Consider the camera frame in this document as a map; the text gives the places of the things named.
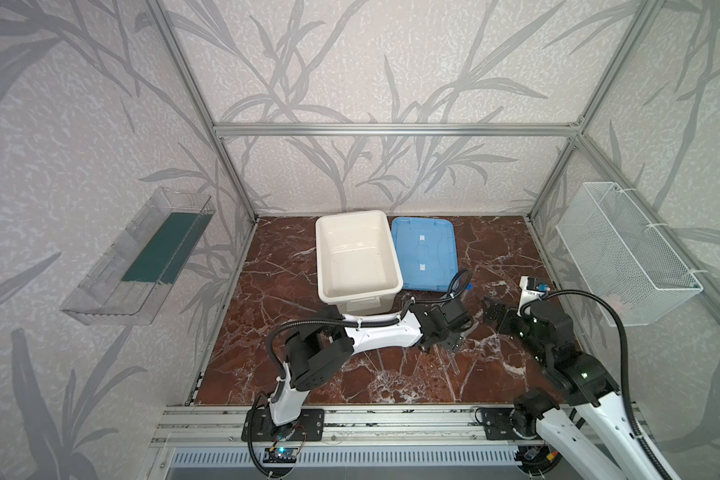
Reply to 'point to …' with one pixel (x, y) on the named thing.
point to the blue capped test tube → (469, 287)
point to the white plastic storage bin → (358, 267)
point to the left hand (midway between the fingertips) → (453, 326)
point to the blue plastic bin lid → (427, 250)
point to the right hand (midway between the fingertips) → (498, 292)
